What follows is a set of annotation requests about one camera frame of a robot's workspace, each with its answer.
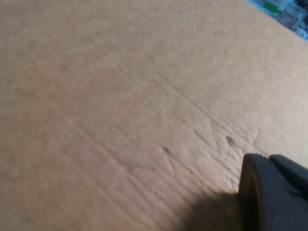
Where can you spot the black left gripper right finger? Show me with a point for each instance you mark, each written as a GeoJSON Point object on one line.
{"type": "Point", "coordinates": [296, 174]}

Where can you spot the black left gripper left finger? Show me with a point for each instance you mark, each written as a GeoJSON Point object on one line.
{"type": "Point", "coordinates": [268, 202]}

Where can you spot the brown cardboard shoebox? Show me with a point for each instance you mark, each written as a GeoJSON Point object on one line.
{"type": "Point", "coordinates": [135, 115]}

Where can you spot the cluttered background shelf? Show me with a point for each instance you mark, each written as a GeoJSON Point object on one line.
{"type": "Point", "coordinates": [292, 14]}

